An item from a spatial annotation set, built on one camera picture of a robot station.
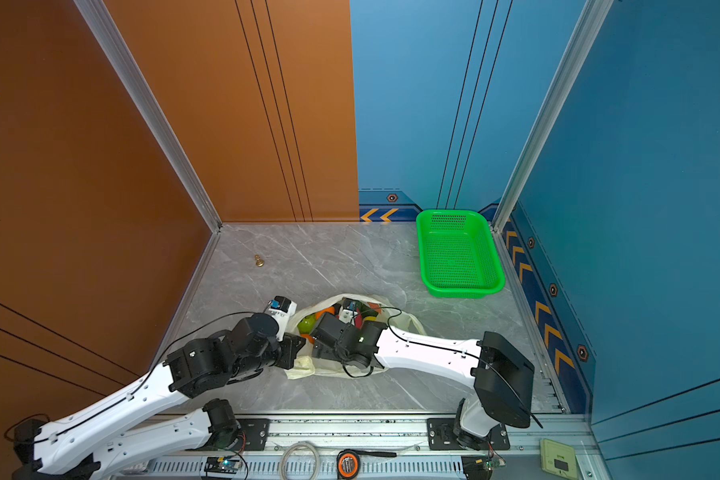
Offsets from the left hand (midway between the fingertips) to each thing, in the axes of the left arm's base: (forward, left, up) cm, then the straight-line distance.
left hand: (309, 341), depth 71 cm
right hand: (+1, -2, -8) cm, 8 cm away
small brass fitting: (+37, +26, -17) cm, 48 cm away
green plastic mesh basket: (+43, -48, -18) cm, 67 cm away
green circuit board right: (-23, -41, -18) cm, 50 cm away
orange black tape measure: (-22, -10, -14) cm, 28 cm away
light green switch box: (-21, -58, -15) cm, 64 cm away
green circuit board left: (-23, +21, -19) cm, 36 cm away
